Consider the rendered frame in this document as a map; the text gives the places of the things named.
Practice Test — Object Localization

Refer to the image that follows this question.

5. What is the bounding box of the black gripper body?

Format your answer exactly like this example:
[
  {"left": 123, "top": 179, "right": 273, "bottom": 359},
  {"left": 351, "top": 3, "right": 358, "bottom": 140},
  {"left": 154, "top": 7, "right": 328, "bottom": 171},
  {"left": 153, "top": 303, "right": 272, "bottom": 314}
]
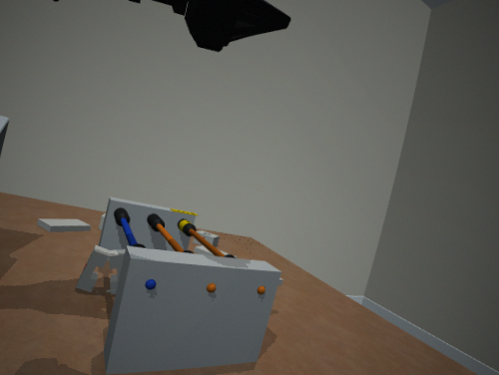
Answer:
[{"left": 153, "top": 0, "right": 239, "bottom": 52}]

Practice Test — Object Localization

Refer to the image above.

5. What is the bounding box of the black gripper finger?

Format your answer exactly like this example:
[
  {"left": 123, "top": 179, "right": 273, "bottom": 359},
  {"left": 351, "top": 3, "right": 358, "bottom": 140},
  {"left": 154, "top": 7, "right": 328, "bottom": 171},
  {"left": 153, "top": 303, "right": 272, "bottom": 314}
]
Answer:
[{"left": 224, "top": 0, "right": 290, "bottom": 47}]

